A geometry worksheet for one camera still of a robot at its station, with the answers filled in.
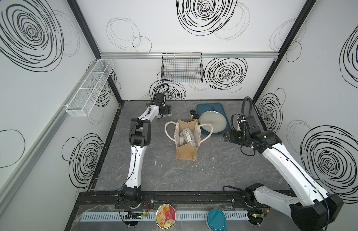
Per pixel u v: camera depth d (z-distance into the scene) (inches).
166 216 26.2
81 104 33.3
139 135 26.2
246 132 22.3
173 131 33.5
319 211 14.2
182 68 48.7
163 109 40.2
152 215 27.5
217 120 41.5
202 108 45.6
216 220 24.8
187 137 34.0
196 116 42.7
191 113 39.1
